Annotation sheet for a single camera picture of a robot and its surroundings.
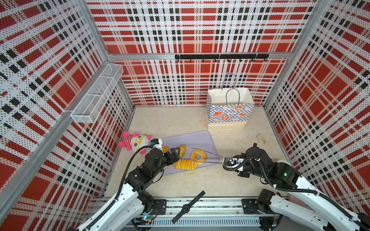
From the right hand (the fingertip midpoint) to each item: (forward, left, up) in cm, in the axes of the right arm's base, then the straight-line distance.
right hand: (234, 160), depth 71 cm
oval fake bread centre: (+13, +28, -16) cm, 35 cm away
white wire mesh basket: (+35, +88, +4) cm, 94 cm away
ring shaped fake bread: (+10, +14, -17) cm, 24 cm away
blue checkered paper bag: (+32, -1, +4) cm, 32 cm away
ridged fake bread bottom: (+4, +26, -14) cm, 29 cm away
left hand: (+5, +31, -2) cm, 31 cm away
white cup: (+4, -32, -12) cm, 34 cm away
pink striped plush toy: (+17, +58, -11) cm, 61 cm away
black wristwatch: (-18, +25, -18) cm, 35 cm away
